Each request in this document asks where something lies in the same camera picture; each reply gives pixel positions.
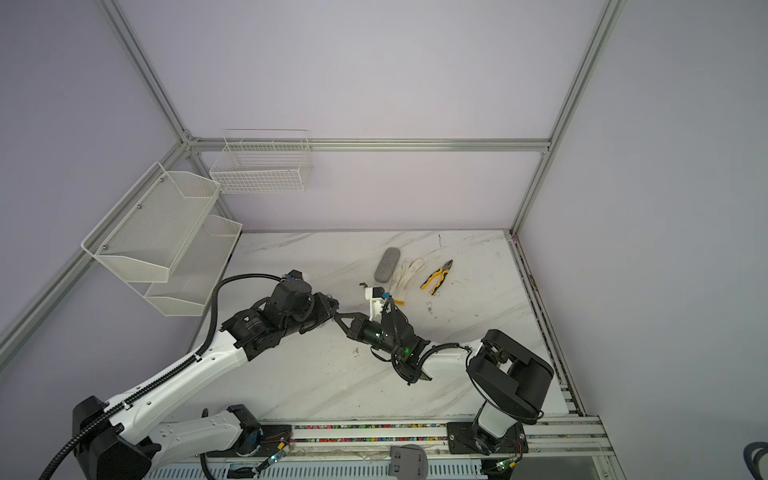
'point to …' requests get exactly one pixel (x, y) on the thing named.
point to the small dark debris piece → (363, 284)
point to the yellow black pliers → (443, 271)
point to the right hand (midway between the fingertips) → (330, 321)
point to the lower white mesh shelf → (196, 274)
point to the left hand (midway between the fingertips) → (336, 307)
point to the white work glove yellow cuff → (401, 277)
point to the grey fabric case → (387, 264)
